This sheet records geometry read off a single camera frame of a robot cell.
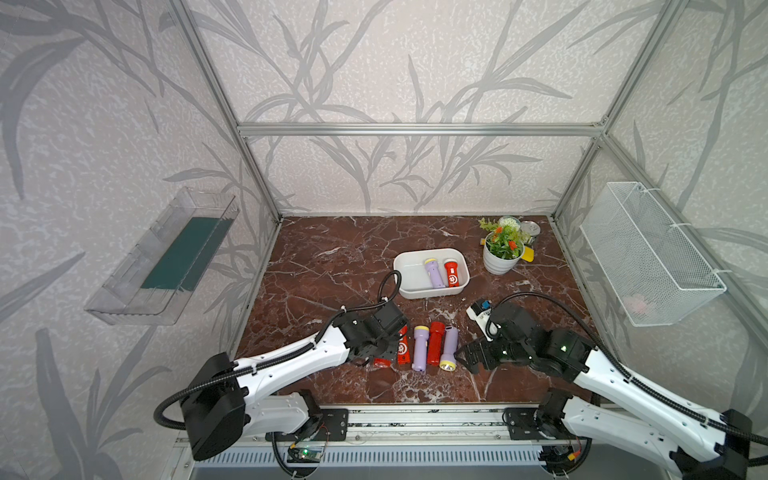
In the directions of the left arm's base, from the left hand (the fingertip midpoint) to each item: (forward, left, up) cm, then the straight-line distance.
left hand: (392, 348), depth 79 cm
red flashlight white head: (+2, -3, -4) cm, 6 cm away
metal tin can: (+46, -51, -2) cm, 68 cm away
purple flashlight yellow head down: (-2, -15, -2) cm, 16 cm away
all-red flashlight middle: (+3, -12, -4) cm, 13 cm away
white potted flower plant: (+29, -34, +8) cm, 45 cm away
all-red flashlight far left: (-4, +3, +1) cm, 5 cm away
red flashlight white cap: (+26, -19, -3) cm, 33 cm away
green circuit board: (-23, +21, -8) cm, 32 cm away
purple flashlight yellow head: (+6, -8, -4) cm, 10 cm away
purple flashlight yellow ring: (+25, -14, -4) cm, 29 cm away
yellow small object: (+37, -49, -6) cm, 62 cm away
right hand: (-2, -18, +6) cm, 20 cm away
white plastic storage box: (+27, -6, -7) cm, 28 cm away
